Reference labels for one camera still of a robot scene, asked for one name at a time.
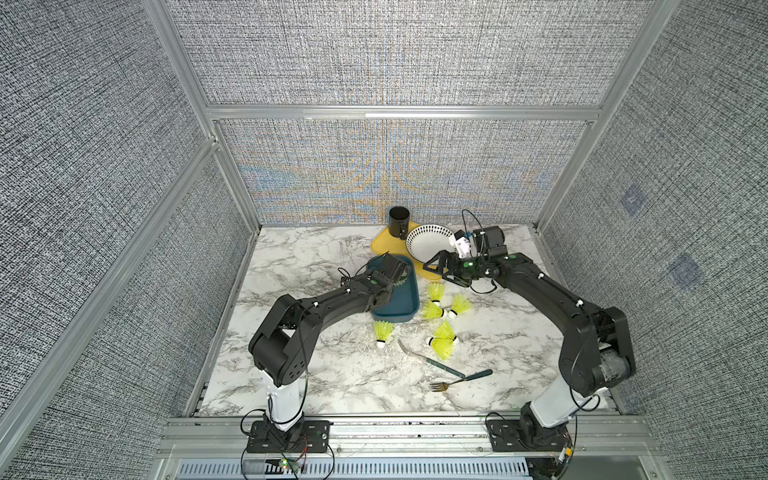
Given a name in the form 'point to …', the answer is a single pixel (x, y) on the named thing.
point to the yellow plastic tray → (385, 243)
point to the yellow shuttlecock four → (382, 331)
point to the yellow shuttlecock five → (431, 311)
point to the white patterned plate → (426, 240)
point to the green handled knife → (432, 362)
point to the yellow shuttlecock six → (443, 340)
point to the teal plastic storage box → (405, 299)
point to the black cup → (399, 221)
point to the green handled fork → (442, 386)
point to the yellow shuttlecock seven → (459, 305)
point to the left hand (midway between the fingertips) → (395, 272)
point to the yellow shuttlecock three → (436, 291)
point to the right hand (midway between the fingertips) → (433, 263)
